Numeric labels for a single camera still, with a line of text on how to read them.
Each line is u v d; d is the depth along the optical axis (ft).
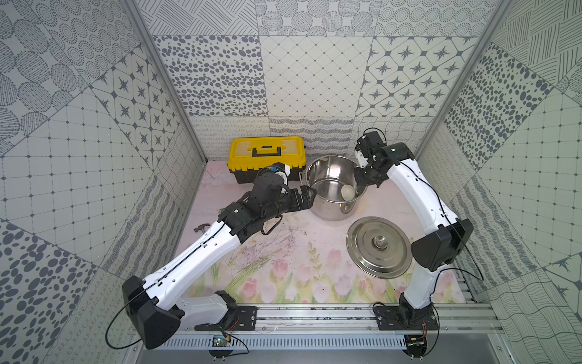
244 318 2.41
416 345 2.39
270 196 1.66
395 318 2.40
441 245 1.49
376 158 1.88
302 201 2.02
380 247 2.91
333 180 3.52
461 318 2.51
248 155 3.30
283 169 2.08
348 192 3.43
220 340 2.35
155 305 1.24
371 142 2.05
